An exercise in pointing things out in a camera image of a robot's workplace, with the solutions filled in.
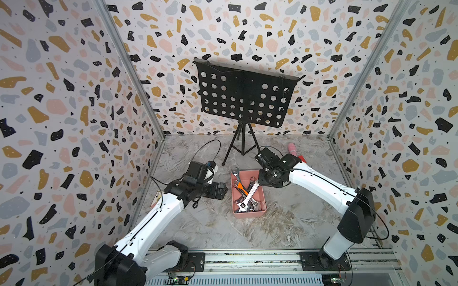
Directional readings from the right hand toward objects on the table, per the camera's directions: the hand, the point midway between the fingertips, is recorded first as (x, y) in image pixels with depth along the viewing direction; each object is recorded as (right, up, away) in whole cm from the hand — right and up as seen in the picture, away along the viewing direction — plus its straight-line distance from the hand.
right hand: (261, 182), depth 82 cm
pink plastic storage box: (-6, -7, +5) cm, 11 cm away
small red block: (+28, +10, +26) cm, 39 cm away
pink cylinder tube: (+23, +16, +30) cm, 41 cm away
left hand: (-19, -2, -4) cm, 19 cm away
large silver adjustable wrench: (-8, -12, +4) cm, 15 cm away
